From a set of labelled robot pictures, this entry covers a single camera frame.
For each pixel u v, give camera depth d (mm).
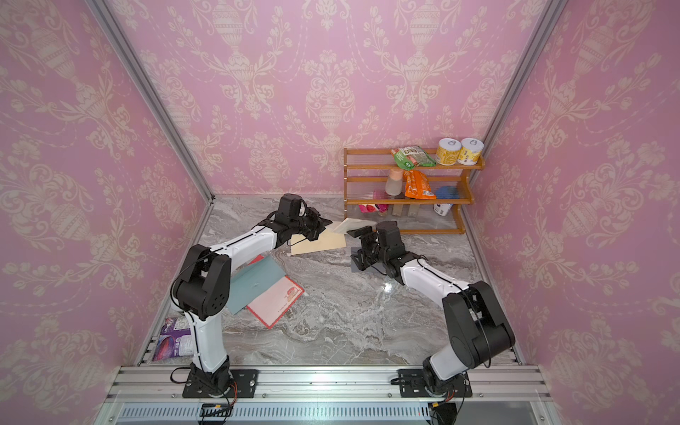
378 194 1054
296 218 796
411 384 731
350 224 817
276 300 913
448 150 874
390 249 686
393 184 1003
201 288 521
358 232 810
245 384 743
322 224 876
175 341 795
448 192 1070
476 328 443
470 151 878
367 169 1133
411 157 878
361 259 798
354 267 839
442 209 1093
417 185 994
